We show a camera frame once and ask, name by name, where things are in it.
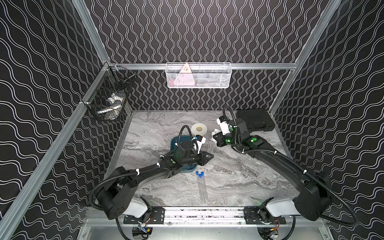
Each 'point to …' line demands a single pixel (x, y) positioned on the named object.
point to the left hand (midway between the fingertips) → (213, 154)
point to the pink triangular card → (185, 77)
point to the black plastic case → (256, 119)
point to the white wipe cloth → (216, 131)
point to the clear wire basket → (204, 75)
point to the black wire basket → (108, 100)
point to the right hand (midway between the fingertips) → (213, 135)
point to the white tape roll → (199, 129)
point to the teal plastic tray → (174, 140)
